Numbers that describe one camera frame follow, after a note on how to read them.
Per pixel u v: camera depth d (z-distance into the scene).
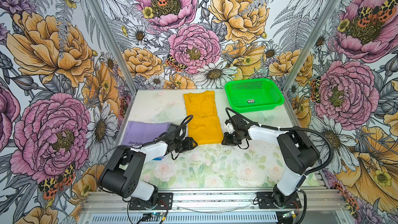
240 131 0.71
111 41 0.92
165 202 0.74
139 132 0.94
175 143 0.74
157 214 0.71
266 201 0.74
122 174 0.44
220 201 0.76
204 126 1.00
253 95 1.20
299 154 0.48
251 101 1.15
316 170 0.49
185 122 0.71
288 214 0.71
